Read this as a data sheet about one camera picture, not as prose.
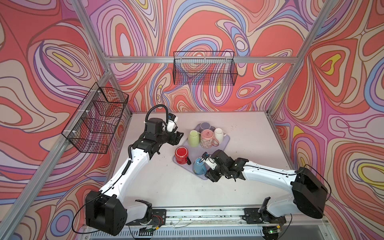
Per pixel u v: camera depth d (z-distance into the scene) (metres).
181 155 0.86
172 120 0.67
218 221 0.73
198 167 0.81
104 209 0.39
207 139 0.91
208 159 0.72
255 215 0.74
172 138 0.69
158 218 0.72
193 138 0.94
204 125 1.02
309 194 0.42
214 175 0.73
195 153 0.95
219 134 0.96
